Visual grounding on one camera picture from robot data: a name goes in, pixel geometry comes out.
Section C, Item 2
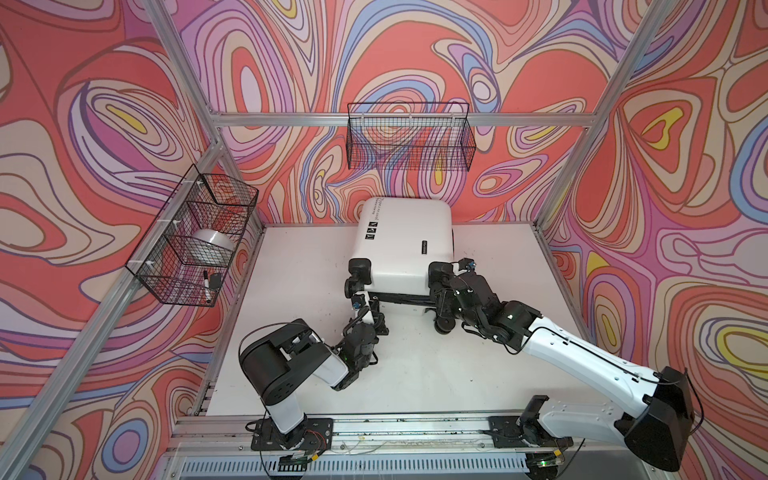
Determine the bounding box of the black white suitcase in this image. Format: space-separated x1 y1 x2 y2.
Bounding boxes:
344 197 456 335

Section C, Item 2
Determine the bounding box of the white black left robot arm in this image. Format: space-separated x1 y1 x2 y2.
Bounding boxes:
237 295 389 437

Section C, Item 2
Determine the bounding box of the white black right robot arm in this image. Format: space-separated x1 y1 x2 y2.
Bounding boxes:
430 270 695 472

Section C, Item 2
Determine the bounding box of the black marker pen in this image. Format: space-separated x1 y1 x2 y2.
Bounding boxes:
202 270 212 305

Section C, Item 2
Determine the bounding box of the silver tape roll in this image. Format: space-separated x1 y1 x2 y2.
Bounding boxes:
187 229 235 267

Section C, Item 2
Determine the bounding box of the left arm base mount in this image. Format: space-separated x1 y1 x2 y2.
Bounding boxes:
245 417 334 453

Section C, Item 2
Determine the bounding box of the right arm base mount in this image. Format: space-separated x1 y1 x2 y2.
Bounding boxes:
482 416 574 449

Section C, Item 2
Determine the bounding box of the black wire basket back wall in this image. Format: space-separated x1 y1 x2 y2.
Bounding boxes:
346 100 477 173

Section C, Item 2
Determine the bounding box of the black wire basket wall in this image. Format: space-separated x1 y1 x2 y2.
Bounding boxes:
346 100 477 173
125 165 259 307

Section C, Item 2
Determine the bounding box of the aluminium front rail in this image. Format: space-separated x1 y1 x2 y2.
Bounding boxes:
151 411 670 479

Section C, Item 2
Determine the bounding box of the black wire basket left wall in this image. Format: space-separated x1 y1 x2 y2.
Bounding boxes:
125 165 259 307

